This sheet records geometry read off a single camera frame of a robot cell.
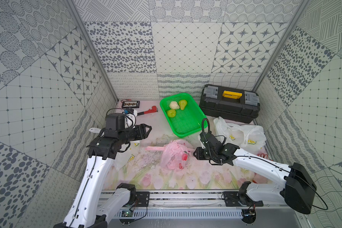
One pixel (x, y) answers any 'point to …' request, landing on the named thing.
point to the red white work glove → (263, 155)
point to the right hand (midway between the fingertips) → (195, 155)
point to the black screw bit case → (130, 104)
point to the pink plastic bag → (175, 156)
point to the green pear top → (182, 103)
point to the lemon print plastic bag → (121, 159)
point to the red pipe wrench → (153, 109)
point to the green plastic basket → (183, 115)
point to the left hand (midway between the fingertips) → (150, 129)
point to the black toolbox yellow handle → (234, 105)
